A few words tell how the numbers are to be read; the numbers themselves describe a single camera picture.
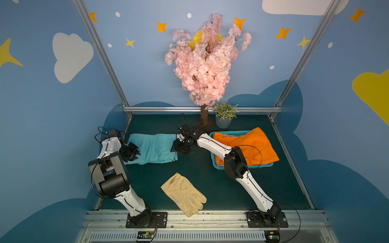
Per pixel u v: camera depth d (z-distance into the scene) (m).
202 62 0.63
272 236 0.73
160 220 0.74
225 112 1.01
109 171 0.51
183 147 0.88
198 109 1.14
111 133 0.77
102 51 0.84
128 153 0.79
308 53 0.85
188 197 0.82
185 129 0.82
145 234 0.72
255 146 0.89
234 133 0.99
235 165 0.64
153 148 0.99
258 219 0.73
